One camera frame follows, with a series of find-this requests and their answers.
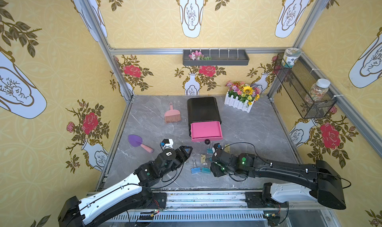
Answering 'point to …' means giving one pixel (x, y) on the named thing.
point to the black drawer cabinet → (204, 120)
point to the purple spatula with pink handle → (136, 141)
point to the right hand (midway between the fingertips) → (214, 165)
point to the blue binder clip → (195, 170)
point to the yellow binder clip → (203, 158)
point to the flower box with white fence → (241, 95)
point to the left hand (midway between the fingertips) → (186, 149)
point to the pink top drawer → (206, 131)
